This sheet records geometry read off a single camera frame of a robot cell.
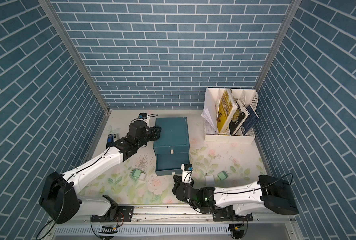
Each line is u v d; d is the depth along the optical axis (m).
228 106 0.91
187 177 0.67
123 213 0.74
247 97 0.94
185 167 0.67
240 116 0.94
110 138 1.00
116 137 1.01
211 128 1.05
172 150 0.77
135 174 0.85
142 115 0.71
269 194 0.48
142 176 0.84
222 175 0.86
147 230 0.77
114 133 1.05
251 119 0.96
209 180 0.84
